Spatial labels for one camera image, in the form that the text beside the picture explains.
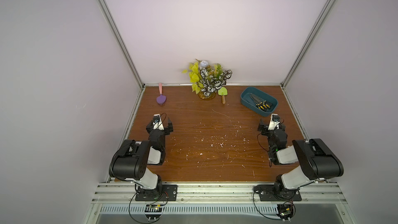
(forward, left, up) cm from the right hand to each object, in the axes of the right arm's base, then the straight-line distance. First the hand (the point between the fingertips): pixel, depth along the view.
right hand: (272, 117), depth 88 cm
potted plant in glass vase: (+15, +38, +16) cm, 44 cm away
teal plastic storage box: (+20, +1, -10) cm, 23 cm away
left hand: (-2, +65, +1) cm, 65 cm away
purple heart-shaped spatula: (+22, +73, -10) cm, 77 cm away
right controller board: (-43, +1, -12) cm, 45 cm away
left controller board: (-46, +63, -13) cm, 79 cm away
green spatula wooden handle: (+29, +27, -9) cm, 40 cm away
